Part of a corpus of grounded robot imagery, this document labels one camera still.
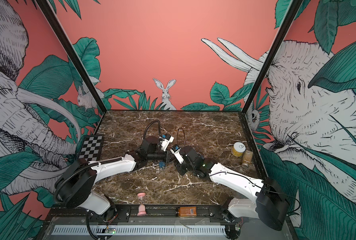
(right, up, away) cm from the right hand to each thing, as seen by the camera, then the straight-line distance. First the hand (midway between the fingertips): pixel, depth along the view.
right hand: (174, 161), depth 79 cm
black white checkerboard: (-55, +5, +16) cm, 58 cm away
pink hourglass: (-17, -23, -4) cm, 29 cm away
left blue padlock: (-9, -4, +11) cm, 15 cm away
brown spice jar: (+45, 0, +12) cm, 46 cm away
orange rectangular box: (+7, -23, -7) cm, 25 cm away
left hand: (+3, +4, 0) cm, 5 cm away
